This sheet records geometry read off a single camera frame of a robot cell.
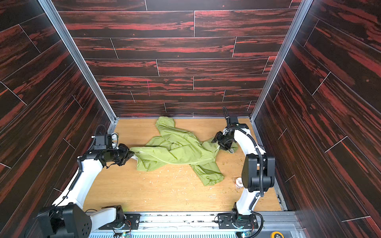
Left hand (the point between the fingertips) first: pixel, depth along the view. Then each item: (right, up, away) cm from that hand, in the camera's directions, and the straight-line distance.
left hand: (136, 151), depth 82 cm
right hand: (+48, +4, +9) cm, 49 cm away
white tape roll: (+59, -19, +3) cm, 63 cm away
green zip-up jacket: (+21, +1, +16) cm, 26 cm away
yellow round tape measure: (+72, -38, -13) cm, 82 cm away
